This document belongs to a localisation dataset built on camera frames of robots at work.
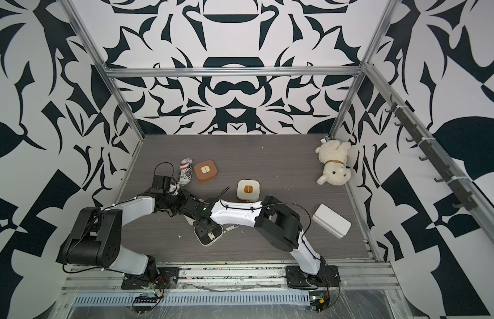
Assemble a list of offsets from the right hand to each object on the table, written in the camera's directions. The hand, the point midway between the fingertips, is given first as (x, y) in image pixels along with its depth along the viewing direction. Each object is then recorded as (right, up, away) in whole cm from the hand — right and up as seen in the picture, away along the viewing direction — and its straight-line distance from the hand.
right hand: (203, 225), depth 86 cm
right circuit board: (+44, -21, -15) cm, 51 cm away
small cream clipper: (+12, -1, -1) cm, 12 cm away
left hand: (-6, +10, +7) cm, 14 cm away
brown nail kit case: (-3, +22, +16) cm, 27 cm away
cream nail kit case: (+4, -4, -3) cm, 6 cm away
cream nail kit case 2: (+19, +14, +8) cm, 25 cm away
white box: (+53, +3, -3) cm, 54 cm away
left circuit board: (-18, -23, -13) cm, 32 cm away
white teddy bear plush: (+62, +30, +16) cm, 71 cm away
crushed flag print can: (-12, +22, +14) cm, 28 cm away
